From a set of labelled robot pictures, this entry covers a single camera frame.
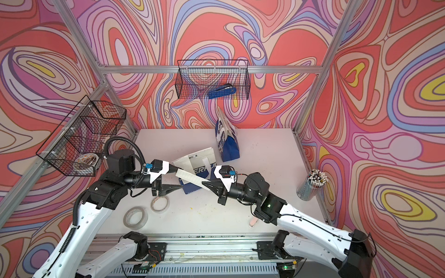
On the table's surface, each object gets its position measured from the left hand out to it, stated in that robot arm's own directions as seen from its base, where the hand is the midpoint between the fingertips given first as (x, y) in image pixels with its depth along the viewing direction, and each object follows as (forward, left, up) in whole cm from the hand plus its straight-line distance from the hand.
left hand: (182, 177), depth 60 cm
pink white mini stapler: (-6, -29, -29) cm, 41 cm away
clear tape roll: (-3, +28, -33) cm, 44 cm away
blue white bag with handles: (+15, -4, -13) cm, 20 cm away
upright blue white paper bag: (+33, -16, -12) cm, 39 cm away
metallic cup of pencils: (+6, -55, -22) cm, 60 cm away
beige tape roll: (+3, +18, -32) cm, 37 cm away
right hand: (-2, -8, -3) cm, 9 cm away
